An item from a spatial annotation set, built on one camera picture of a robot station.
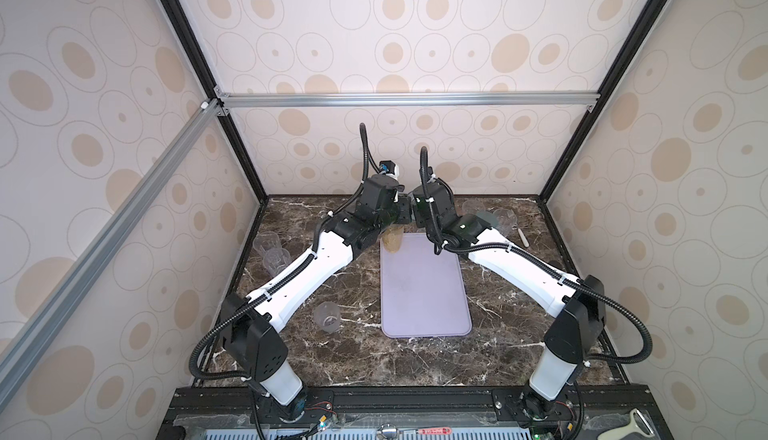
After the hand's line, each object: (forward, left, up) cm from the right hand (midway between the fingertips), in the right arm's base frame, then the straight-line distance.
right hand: (431, 198), depth 81 cm
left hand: (-4, +5, +5) cm, 8 cm away
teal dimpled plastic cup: (+13, -24, -23) cm, 36 cm away
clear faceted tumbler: (+23, -21, -28) cm, 42 cm away
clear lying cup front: (-22, +30, -27) cm, 46 cm away
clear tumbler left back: (+5, +54, -24) cm, 60 cm away
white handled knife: (+8, -37, -30) cm, 48 cm away
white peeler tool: (-49, -47, -28) cm, 73 cm away
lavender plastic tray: (-13, +2, -29) cm, 32 cm away
